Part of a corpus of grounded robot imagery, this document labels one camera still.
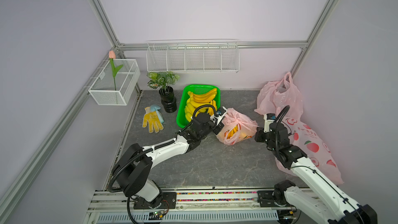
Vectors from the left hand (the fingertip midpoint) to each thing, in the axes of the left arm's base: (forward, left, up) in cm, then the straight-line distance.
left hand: (223, 115), depth 80 cm
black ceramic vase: (+23, +32, -10) cm, 41 cm away
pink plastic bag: (-6, -12, -4) cm, 14 cm away
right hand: (-5, -18, -6) cm, 20 cm away
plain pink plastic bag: (+24, -42, -15) cm, 51 cm away
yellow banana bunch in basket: (+26, +15, -17) cm, 34 cm away
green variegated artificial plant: (+25, +32, +5) cm, 41 cm away
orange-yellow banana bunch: (-5, -5, -10) cm, 12 cm away
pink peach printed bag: (-12, -40, -6) cm, 42 cm away
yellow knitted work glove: (+16, +45, -22) cm, 53 cm away
